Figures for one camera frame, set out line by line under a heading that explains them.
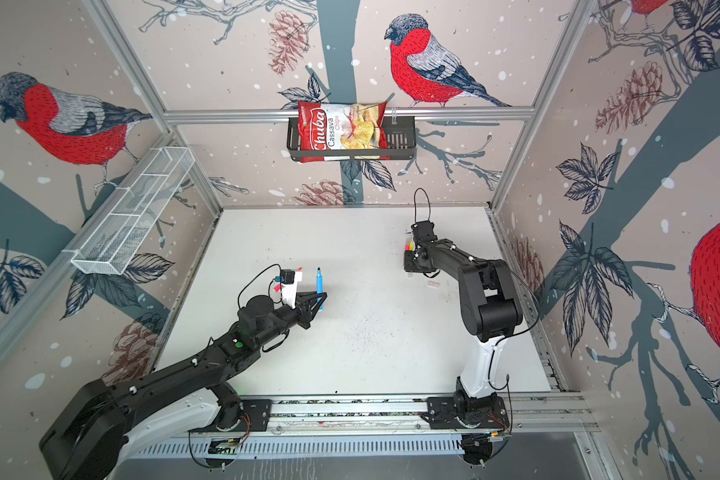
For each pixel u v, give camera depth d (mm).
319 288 766
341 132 878
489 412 673
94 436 403
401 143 949
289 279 687
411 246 1097
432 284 978
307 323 699
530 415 748
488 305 516
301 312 684
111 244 713
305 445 778
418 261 796
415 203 1260
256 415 731
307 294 748
